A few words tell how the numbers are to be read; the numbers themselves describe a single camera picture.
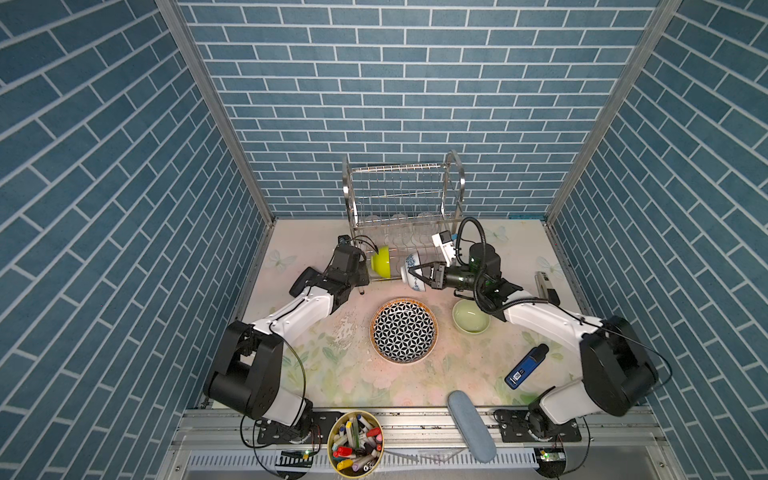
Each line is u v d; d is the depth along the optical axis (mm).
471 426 723
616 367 442
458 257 736
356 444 651
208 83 824
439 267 706
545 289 968
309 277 1012
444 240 734
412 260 781
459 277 702
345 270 681
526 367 804
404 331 889
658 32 732
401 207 1220
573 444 723
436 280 706
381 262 926
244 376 429
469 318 935
